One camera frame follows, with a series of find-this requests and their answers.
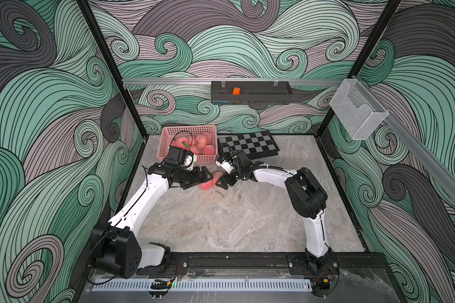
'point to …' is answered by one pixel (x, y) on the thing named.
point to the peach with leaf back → (208, 149)
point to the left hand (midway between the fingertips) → (205, 177)
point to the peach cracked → (182, 142)
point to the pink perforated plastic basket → (169, 132)
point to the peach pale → (217, 175)
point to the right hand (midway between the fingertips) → (224, 177)
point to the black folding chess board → (259, 144)
